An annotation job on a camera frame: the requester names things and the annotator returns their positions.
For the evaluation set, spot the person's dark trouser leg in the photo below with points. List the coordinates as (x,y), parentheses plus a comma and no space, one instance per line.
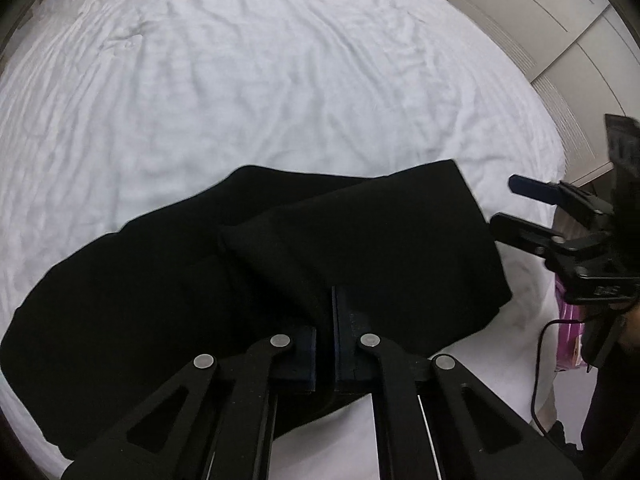
(610,420)

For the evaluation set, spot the person's right hand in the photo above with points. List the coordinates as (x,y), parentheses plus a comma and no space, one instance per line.
(631,332)

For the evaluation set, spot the white bed duvet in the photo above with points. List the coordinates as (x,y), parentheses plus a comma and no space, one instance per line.
(250,85)

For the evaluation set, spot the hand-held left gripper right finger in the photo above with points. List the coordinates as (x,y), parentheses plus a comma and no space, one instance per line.
(344,345)

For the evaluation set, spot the purple bag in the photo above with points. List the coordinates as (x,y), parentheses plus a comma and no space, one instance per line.
(570,330)

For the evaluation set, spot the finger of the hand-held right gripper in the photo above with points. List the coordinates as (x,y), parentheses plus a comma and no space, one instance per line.
(520,232)
(535,189)

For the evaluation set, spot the black pants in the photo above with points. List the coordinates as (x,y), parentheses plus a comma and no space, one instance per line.
(150,285)

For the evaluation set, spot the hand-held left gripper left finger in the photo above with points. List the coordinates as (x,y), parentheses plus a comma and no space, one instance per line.
(307,355)

